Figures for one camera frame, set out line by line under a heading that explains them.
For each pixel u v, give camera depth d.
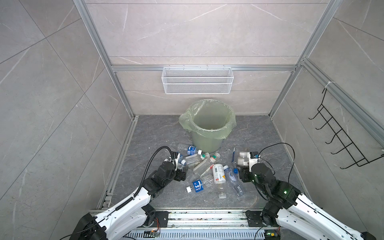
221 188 0.80
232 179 0.88
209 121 0.98
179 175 0.73
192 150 0.93
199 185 0.80
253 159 0.65
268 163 0.95
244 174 0.66
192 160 0.90
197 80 1.00
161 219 0.73
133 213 0.51
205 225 0.73
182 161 0.90
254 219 0.74
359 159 0.58
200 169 0.88
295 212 0.49
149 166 0.58
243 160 0.74
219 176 0.82
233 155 0.92
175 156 0.71
